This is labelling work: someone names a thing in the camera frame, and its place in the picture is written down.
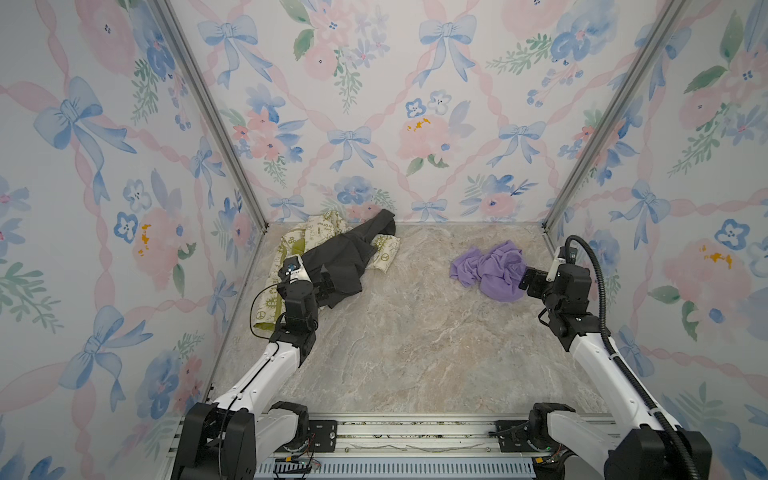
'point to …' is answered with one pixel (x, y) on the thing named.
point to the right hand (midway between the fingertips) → (544, 270)
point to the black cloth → (336, 266)
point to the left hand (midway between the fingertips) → (309, 267)
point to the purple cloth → (497, 272)
